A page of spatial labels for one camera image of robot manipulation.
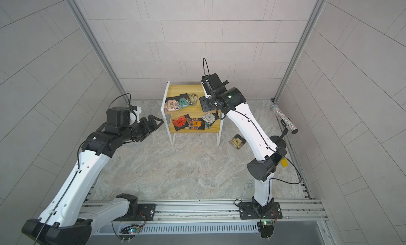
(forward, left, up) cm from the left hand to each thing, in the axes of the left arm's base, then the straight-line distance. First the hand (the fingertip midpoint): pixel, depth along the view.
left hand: (163, 123), depth 70 cm
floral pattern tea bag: (+11, -13, +4) cm, 18 cm away
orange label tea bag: (+9, -14, -12) cm, 20 cm away
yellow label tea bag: (+6, -38, -26) cm, 47 cm away
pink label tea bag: (+7, -4, +4) cm, 9 cm away
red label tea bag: (+10, -5, -12) cm, 16 cm away
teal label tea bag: (+9, -9, +4) cm, 13 cm away
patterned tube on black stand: (+6, -60, -7) cm, 61 cm away
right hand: (+11, -19, +3) cm, 22 cm away
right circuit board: (-36, -46, -27) cm, 64 cm away
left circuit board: (-38, +13, -27) cm, 48 cm away
